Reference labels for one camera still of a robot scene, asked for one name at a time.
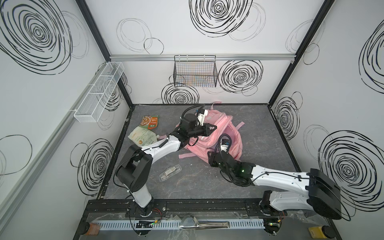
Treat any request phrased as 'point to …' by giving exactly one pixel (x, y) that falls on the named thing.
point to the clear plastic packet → (169, 173)
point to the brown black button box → (90, 229)
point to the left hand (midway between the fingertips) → (218, 127)
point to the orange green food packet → (150, 122)
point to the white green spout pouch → (143, 137)
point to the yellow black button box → (324, 232)
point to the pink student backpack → (200, 147)
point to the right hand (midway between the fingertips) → (206, 155)
